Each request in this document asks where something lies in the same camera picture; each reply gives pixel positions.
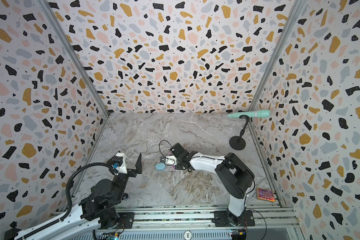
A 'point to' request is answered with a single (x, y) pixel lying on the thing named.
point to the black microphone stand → (237, 142)
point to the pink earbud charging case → (173, 166)
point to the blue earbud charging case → (160, 166)
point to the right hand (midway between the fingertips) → (177, 155)
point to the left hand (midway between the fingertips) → (132, 152)
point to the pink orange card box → (265, 194)
